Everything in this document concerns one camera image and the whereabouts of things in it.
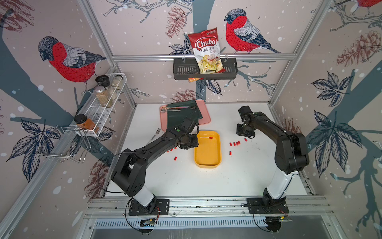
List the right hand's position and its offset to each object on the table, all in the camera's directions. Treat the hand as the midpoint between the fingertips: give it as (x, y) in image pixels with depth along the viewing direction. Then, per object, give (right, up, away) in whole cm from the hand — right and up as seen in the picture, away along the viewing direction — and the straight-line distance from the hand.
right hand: (240, 132), depth 95 cm
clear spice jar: (-76, +31, -10) cm, 82 cm away
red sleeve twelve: (-3, -8, +2) cm, 9 cm away
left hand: (-27, -4, -10) cm, 29 cm away
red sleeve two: (-7, -13, -3) cm, 15 cm away
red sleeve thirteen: (-1, -8, +2) cm, 8 cm away
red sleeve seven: (-47, -12, -1) cm, 49 cm away
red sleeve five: (-45, -11, 0) cm, 47 cm away
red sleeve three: (0, -7, +3) cm, 8 cm away
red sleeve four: (-19, -4, +5) cm, 20 cm away
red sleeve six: (-42, -10, -1) cm, 43 cm away
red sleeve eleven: (+5, -5, +4) cm, 9 cm away
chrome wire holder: (-79, -8, -32) cm, 86 cm away
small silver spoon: (-54, +15, +20) cm, 60 cm away
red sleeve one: (-6, -8, +2) cm, 10 cm away
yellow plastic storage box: (-21, -13, -4) cm, 25 cm away
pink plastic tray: (-22, +8, +17) cm, 29 cm away
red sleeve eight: (-42, -16, -5) cm, 45 cm away
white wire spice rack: (-80, +12, -21) cm, 84 cm away
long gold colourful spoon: (-55, +18, +24) cm, 62 cm away
